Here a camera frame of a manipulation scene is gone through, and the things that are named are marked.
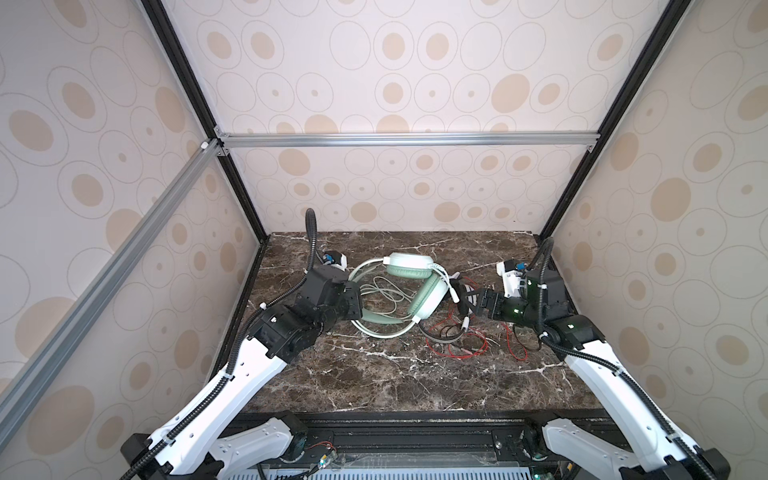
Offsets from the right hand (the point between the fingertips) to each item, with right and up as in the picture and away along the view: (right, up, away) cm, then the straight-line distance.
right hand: (475, 297), depth 75 cm
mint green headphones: (-13, +2, -16) cm, 21 cm away
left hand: (-27, +2, -7) cm, 28 cm away
